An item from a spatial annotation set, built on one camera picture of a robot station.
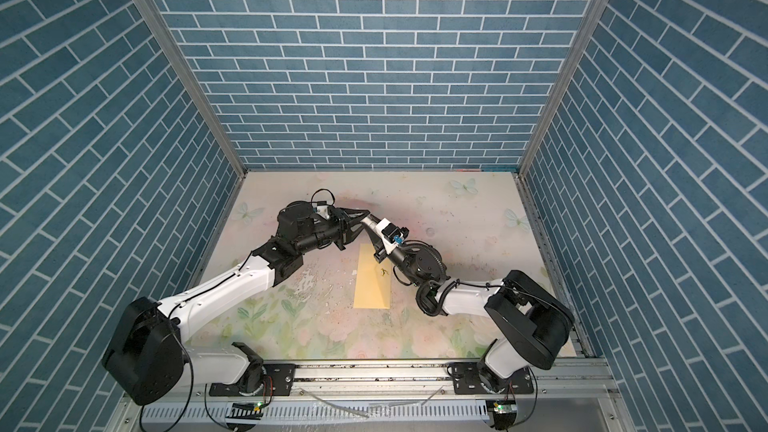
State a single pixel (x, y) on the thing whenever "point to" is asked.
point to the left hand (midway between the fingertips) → (371, 215)
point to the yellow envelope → (373, 285)
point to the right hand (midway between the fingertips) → (367, 217)
